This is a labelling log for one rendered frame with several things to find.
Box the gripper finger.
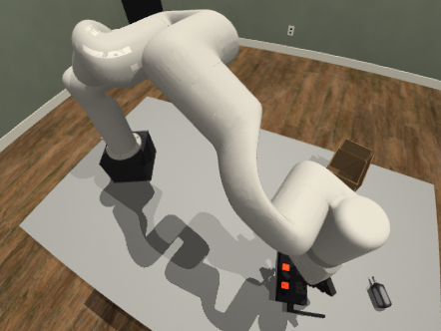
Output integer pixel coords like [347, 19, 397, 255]
[302, 277, 336, 297]

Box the brown cardboard box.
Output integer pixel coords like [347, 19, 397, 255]
[327, 139, 374, 192]

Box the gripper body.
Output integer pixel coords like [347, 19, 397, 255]
[288, 252, 343, 285]

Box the black power strip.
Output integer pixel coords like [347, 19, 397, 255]
[275, 253, 325, 318]

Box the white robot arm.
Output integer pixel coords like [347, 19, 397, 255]
[62, 10, 390, 268]

